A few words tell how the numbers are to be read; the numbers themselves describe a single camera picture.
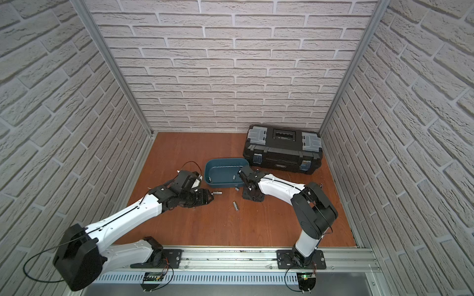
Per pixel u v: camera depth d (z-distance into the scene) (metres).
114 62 0.87
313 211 0.46
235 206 0.87
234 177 0.97
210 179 0.96
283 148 0.94
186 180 0.63
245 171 0.73
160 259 0.68
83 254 0.39
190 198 0.68
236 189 0.94
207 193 0.75
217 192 0.92
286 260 0.73
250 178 0.71
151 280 0.71
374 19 0.72
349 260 0.76
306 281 0.70
